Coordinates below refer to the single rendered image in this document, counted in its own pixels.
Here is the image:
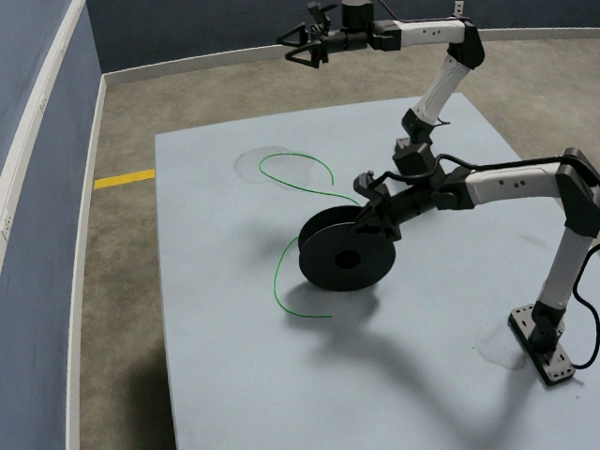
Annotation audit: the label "black cable reel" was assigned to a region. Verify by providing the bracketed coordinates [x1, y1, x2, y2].
[298, 204, 396, 292]

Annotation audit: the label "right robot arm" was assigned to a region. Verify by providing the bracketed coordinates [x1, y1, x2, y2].
[341, 0, 485, 149]

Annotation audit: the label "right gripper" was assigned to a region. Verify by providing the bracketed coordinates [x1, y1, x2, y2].
[277, 5, 347, 69]

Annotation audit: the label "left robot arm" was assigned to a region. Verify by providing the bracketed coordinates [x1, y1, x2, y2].
[392, 142, 600, 383]

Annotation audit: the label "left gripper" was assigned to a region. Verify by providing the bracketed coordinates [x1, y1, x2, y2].
[346, 175, 422, 244]

